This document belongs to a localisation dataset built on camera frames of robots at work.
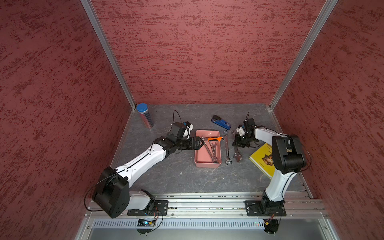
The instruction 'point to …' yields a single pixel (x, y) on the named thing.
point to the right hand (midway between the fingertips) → (233, 145)
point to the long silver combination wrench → (228, 161)
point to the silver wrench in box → (214, 160)
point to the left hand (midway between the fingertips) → (196, 146)
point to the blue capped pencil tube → (142, 109)
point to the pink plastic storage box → (209, 155)
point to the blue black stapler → (218, 120)
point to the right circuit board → (271, 225)
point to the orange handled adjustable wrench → (217, 139)
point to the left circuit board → (143, 222)
